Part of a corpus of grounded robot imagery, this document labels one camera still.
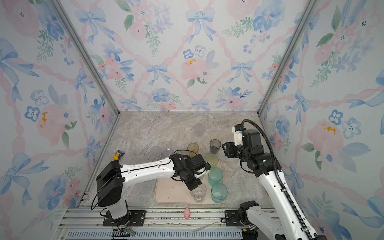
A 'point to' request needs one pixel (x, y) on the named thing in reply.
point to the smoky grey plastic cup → (215, 144)
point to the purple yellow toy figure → (118, 154)
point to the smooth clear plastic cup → (198, 193)
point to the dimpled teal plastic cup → (219, 191)
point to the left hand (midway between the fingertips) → (197, 184)
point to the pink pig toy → (187, 213)
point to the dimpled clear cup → (199, 130)
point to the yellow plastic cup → (193, 148)
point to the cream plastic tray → (167, 190)
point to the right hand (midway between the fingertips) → (226, 144)
